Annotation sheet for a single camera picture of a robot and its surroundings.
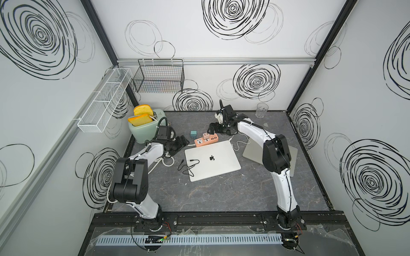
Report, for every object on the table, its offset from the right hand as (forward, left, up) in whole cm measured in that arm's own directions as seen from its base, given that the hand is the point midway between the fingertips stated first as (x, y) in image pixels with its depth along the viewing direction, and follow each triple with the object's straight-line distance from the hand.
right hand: (213, 131), depth 96 cm
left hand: (-9, +17, -2) cm, 19 cm away
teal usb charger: (+3, +13, -8) cm, 16 cm away
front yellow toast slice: (-1, +41, +11) cm, 43 cm away
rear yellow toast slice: (+6, +41, +12) cm, 44 cm away
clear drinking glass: (+25, -35, -6) cm, 44 cm away
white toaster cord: (+2, +35, +8) cm, 36 cm away
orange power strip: (-4, +9, -6) cm, 11 cm away
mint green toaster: (-5, +39, +4) cm, 40 cm away
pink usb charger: (-1, +5, -3) cm, 6 cm away
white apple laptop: (-15, +3, -9) cm, 18 cm away
